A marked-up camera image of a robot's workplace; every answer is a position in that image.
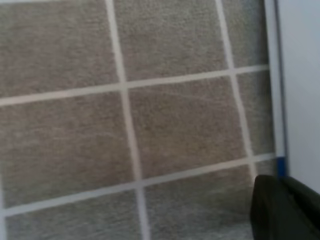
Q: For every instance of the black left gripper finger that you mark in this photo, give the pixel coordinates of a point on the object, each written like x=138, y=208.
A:
x=284, y=209

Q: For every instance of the white logistics brochure book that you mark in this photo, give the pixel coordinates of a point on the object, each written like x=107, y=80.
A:
x=293, y=35

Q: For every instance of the grey checked tablecloth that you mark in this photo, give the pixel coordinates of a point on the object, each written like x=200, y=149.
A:
x=132, y=119

